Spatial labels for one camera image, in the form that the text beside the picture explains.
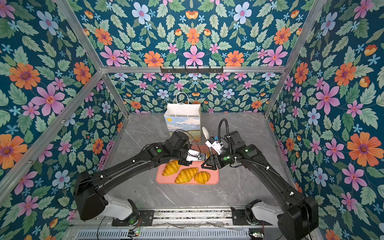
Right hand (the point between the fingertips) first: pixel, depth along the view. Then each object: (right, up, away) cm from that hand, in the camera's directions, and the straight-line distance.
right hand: (205, 164), depth 70 cm
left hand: (-3, +6, +4) cm, 8 cm away
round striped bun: (-2, -10, +13) cm, 17 cm away
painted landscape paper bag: (-11, +23, +14) cm, 29 cm away
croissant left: (-19, -6, +17) cm, 26 cm away
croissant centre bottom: (-11, -10, +14) cm, 20 cm away
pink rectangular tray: (-21, -13, +16) cm, 30 cm away
